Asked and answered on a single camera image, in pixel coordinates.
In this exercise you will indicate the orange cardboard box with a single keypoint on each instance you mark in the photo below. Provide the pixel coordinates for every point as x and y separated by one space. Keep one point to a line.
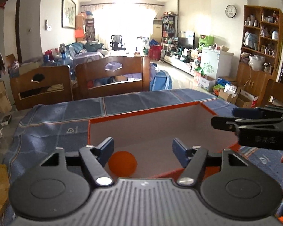
148 135

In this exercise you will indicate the wooden chair far centre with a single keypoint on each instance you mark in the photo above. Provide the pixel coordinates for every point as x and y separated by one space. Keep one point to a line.
109 67

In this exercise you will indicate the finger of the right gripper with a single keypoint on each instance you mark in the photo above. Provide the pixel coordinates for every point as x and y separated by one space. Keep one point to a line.
230 123
267 112

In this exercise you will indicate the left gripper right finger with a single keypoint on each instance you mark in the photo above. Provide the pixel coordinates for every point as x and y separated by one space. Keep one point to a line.
192 160

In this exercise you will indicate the white small fridge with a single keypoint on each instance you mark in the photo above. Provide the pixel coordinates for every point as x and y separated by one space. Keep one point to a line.
215 63

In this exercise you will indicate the wooden shelf cabinet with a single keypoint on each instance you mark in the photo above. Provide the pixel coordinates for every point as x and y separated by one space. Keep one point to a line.
261 48

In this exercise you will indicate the wooden chair right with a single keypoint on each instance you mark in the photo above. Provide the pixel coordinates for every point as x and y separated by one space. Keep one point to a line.
273 89

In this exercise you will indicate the framed painting left wall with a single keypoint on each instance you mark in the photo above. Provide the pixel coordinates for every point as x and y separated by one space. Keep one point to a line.
68 12

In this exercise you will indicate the blue plaid tablecloth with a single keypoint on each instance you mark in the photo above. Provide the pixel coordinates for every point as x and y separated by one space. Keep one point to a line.
48 186

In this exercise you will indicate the large orange front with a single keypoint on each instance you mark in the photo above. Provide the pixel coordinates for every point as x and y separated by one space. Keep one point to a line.
122 164

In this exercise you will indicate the red storage bin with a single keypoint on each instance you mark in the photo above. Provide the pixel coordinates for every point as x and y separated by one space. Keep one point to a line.
155 52

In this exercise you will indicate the black office chair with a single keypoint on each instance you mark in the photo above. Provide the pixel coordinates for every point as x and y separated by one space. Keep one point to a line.
117 42

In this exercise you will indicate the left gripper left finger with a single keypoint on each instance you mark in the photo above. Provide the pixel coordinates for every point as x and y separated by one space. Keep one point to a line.
94 159

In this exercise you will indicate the round wall clock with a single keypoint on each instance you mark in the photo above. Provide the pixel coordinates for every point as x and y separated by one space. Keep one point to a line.
230 11

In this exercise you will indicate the wooden chair far left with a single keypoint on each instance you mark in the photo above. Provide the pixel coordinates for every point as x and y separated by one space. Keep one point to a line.
42 86

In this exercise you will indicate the wooden chair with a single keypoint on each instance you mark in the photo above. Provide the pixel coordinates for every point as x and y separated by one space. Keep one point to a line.
273 89
42 86
109 67

